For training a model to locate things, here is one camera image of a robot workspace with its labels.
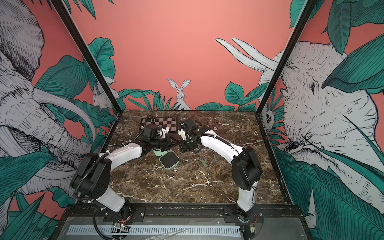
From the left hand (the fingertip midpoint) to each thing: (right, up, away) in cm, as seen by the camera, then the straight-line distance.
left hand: (180, 141), depth 86 cm
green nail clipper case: (-8, -13, +7) cm, 17 cm away
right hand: (-1, -4, -2) cm, 4 cm away
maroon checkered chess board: (-10, +11, +25) cm, 29 cm away
